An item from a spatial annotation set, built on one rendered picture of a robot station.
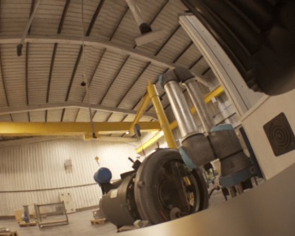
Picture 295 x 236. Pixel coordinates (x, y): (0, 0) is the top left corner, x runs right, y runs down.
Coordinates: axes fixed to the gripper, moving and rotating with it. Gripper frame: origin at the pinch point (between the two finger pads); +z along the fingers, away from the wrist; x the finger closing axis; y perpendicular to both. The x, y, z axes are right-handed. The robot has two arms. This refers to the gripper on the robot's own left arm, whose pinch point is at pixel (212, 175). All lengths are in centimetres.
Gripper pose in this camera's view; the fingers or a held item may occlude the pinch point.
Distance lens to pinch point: 152.2
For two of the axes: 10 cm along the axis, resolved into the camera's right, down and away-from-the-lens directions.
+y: -0.1, 0.0, 10.0
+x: -9.1, 4.2, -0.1
